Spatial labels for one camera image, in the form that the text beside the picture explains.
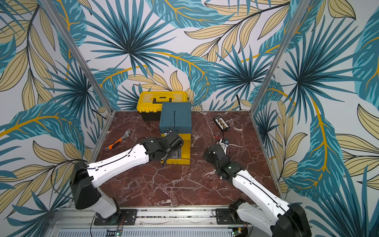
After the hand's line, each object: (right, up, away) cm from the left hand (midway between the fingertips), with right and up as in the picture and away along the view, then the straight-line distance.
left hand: (173, 153), depth 79 cm
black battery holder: (+33, +16, +31) cm, 48 cm away
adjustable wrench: (-35, +9, +25) cm, 45 cm away
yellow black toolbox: (-19, +29, +22) cm, 41 cm away
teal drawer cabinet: (+1, +21, +10) cm, 23 cm away
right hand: (+22, 0, +4) cm, 22 cm away
